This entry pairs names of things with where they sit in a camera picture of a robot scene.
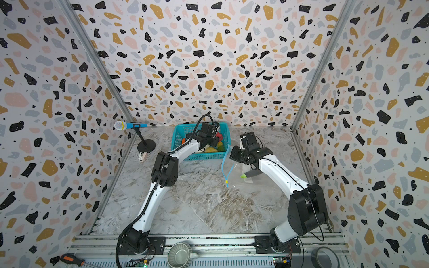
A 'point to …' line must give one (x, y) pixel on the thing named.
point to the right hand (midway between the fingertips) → (228, 151)
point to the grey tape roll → (324, 257)
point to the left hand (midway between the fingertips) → (216, 134)
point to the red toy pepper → (219, 135)
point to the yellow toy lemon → (210, 149)
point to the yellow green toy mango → (220, 147)
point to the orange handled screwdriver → (71, 258)
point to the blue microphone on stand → (146, 146)
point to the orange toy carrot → (184, 140)
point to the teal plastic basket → (179, 138)
